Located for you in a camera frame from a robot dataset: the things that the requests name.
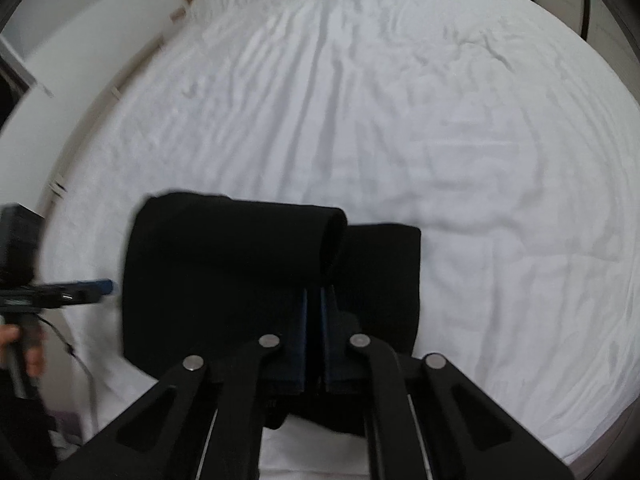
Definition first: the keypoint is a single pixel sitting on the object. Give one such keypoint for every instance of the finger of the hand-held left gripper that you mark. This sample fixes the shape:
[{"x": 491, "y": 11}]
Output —
[{"x": 92, "y": 290}]

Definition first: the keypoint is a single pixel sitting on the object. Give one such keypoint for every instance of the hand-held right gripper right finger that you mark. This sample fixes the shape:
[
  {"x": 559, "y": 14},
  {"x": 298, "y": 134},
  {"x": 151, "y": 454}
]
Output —
[{"x": 330, "y": 345}]

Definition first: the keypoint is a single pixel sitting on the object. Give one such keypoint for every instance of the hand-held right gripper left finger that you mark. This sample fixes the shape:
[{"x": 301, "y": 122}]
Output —
[{"x": 298, "y": 345}]

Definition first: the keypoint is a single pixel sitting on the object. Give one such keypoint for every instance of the black pants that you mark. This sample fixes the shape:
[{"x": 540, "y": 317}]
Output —
[{"x": 225, "y": 280}]

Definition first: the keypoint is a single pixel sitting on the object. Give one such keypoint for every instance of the person's left forearm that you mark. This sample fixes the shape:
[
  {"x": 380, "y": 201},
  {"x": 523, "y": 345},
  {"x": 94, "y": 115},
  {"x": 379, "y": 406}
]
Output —
[{"x": 25, "y": 435}]

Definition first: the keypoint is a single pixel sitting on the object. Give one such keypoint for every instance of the person's left hand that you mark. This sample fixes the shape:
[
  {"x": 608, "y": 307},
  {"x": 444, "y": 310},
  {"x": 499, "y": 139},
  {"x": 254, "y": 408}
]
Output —
[{"x": 36, "y": 360}]

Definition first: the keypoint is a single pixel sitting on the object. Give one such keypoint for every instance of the pinkish cloth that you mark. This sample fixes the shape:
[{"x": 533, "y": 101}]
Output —
[{"x": 67, "y": 422}]

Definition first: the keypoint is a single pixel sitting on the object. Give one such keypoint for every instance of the white duvet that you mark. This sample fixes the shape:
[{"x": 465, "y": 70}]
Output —
[{"x": 380, "y": 125}]

